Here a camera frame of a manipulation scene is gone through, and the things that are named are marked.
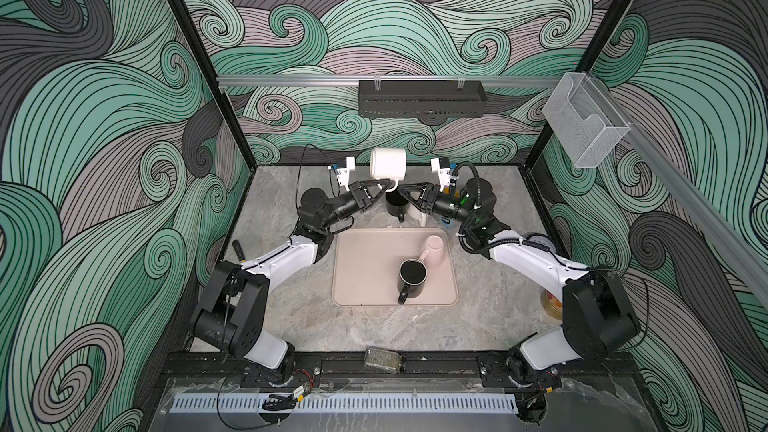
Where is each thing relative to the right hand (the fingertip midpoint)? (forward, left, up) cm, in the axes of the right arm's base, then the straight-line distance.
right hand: (400, 192), depth 73 cm
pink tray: (-6, +10, -31) cm, 33 cm away
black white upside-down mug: (+12, 0, -21) cm, 24 cm away
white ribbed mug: (+11, -7, -25) cm, 29 cm away
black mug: (-13, -4, -20) cm, 24 cm away
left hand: (0, +2, +3) cm, 3 cm away
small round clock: (+3, -48, -28) cm, 56 cm away
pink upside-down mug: (-6, -11, -22) cm, 25 cm away
